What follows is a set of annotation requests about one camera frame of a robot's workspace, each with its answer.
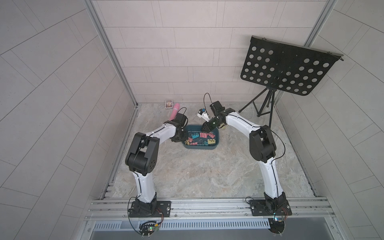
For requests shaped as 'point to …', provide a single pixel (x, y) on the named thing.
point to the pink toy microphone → (175, 110)
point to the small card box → (168, 104)
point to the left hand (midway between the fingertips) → (185, 136)
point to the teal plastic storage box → (215, 132)
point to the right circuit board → (277, 226)
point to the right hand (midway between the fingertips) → (202, 128)
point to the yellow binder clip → (223, 124)
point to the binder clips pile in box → (201, 138)
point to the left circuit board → (147, 228)
